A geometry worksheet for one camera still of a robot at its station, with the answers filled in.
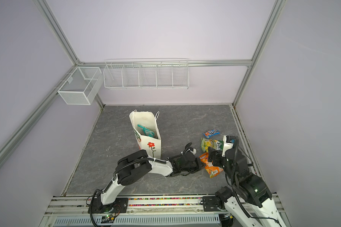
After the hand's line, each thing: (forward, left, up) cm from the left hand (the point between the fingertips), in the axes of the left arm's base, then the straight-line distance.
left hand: (208, 168), depth 84 cm
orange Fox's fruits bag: (-1, -2, 0) cm, 3 cm away
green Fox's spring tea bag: (+16, -2, 0) cm, 16 cm away
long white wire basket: (+59, +36, +28) cm, 75 cm away
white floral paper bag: (+27, +38, +8) cm, 47 cm away
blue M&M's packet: (+25, -5, -1) cm, 25 cm away
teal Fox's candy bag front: (+21, +35, +12) cm, 43 cm away
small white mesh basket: (+55, +81, +22) cm, 101 cm away
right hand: (+2, -1, +22) cm, 22 cm away
